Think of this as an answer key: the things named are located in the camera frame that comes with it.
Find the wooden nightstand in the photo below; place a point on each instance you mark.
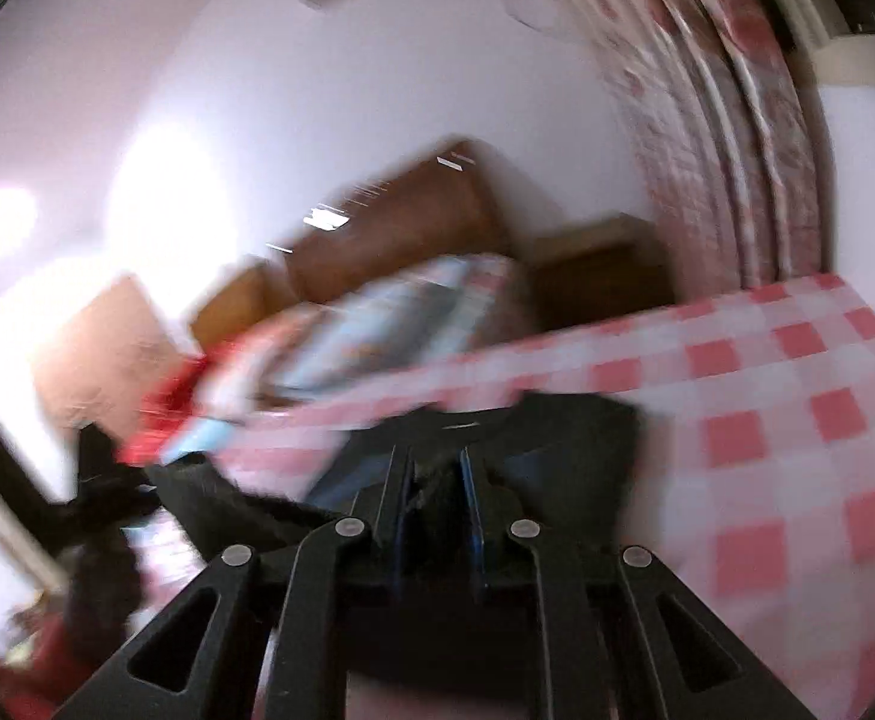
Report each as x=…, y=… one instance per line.
x=602, y=274

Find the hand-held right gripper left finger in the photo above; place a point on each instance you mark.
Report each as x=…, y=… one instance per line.
x=317, y=585

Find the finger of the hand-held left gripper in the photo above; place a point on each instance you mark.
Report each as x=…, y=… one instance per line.
x=111, y=480

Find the light blue floral pillow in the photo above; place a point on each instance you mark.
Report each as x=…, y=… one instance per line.
x=400, y=330

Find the large wooden headboard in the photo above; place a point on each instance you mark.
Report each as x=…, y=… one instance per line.
x=400, y=217

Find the dark striped knit sweater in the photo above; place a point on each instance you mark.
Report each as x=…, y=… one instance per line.
x=557, y=450

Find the bed with pink checkered sheet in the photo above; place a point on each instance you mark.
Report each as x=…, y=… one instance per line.
x=767, y=427

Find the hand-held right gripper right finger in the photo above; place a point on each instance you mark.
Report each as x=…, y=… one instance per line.
x=550, y=592

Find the red folded quilt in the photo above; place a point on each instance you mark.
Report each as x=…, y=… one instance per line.
x=182, y=405

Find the small wooden headboard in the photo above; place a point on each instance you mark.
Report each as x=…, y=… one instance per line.
x=238, y=304

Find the pink floral curtain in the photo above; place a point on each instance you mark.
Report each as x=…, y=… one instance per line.
x=707, y=90

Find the light wooden wardrobe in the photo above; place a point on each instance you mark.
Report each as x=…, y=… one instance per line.
x=115, y=352

